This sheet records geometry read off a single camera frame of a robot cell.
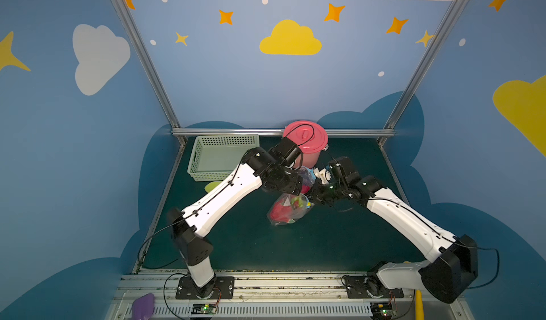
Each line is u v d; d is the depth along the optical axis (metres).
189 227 0.42
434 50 0.84
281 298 0.74
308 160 1.02
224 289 0.74
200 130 1.19
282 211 0.84
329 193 0.66
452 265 0.39
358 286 0.75
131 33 0.78
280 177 0.59
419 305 0.70
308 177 0.77
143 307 0.71
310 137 0.99
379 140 1.25
